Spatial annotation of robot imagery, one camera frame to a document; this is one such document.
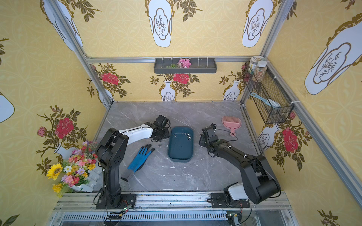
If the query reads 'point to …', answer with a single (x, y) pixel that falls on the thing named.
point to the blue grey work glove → (138, 161)
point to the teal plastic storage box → (181, 144)
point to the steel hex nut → (160, 144)
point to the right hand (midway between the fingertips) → (207, 138)
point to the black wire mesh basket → (269, 88)
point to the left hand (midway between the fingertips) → (162, 133)
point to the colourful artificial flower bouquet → (75, 169)
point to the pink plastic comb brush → (232, 123)
